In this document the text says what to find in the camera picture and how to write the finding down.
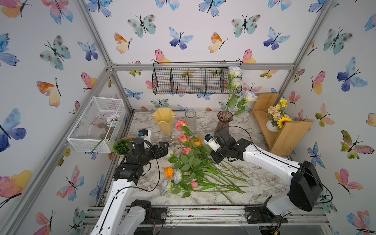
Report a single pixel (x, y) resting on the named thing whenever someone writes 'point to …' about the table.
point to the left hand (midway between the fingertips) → (162, 143)
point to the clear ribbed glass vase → (190, 116)
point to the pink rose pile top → (184, 138)
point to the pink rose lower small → (195, 184)
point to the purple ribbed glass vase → (220, 126)
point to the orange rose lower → (169, 172)
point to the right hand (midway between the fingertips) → (213, 151)
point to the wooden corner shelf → (285, 141)
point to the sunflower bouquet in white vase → (277, 117)
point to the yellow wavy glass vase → (164, 116)
